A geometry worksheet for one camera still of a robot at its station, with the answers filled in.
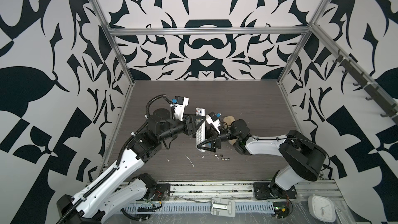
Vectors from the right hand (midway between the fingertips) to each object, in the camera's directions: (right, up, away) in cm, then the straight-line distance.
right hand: (198, 144), depth 65 cm
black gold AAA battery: (+10, -12, +20) cm, 26 cm away
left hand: (+2, +12, -2) cm, 13 cm away
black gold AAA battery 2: (+14, -14, +18) cm, 27 cm away
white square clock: (+53, -29, +3) cm, 61 cm away
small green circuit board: (+37, -31, +6) cm, 49 cm away
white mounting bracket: (+11, -29, +4) cm, 31 cm away
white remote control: (+1, +4, -1) cm, 4 cm away
